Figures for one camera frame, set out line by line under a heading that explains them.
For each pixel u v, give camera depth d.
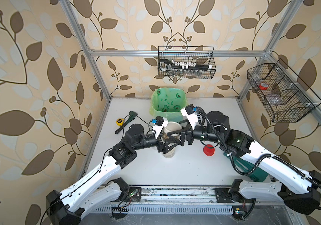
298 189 0.39
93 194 0.53
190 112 0.51
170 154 0.83
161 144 0.55
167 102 1.00
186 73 0.87
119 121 1.04
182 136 0.50
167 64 0.83
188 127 0.52
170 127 0.58
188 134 0.51
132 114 1.08
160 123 0.54
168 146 0.55
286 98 0.72
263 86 0.81
